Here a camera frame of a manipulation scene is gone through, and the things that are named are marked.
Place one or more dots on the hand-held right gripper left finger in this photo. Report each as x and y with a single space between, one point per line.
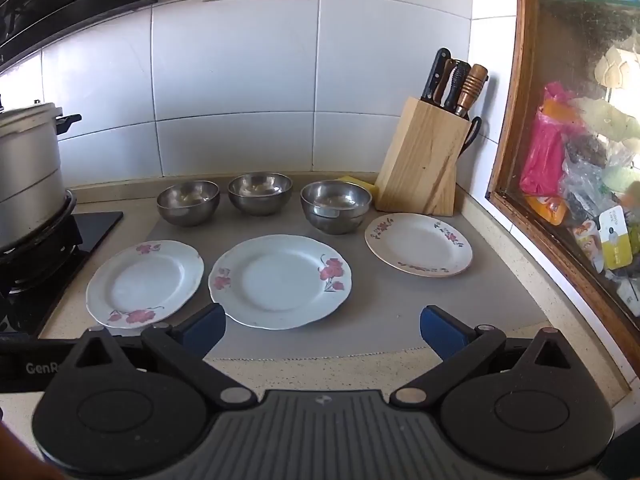
202 332

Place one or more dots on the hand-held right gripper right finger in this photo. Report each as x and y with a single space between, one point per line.
442 332

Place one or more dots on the small pink flower plate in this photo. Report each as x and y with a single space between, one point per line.
145 282

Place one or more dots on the small red flower plate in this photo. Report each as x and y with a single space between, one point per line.
417 245

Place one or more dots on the large pink flower plate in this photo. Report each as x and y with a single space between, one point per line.
280 280

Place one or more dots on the steel bowl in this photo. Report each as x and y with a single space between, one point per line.
187 207
336 202
335 227
260 195

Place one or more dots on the person's left forearm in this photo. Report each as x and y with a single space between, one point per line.
20 460

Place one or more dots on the grey counter mat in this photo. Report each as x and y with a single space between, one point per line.
380 310

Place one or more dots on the black gas stove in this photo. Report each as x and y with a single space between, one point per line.
45 270

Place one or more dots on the orange packet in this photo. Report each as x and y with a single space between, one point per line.
547 209

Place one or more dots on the yellow sponge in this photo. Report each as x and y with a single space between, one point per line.
357 182

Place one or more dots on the wooden knife block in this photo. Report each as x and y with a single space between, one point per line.
425 160

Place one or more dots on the aluminium steamer pot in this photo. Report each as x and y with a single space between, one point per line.
27 175

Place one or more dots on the yellow-green card packet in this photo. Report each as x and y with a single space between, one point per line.
617 240

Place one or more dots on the black kitchen scissors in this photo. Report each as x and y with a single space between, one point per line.
472 135

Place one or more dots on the pink plastic bag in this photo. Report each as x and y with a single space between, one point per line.
547 150

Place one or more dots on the glass shelf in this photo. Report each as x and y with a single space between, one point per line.
590 2

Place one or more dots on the wooden window frame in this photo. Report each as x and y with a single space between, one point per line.
517 135

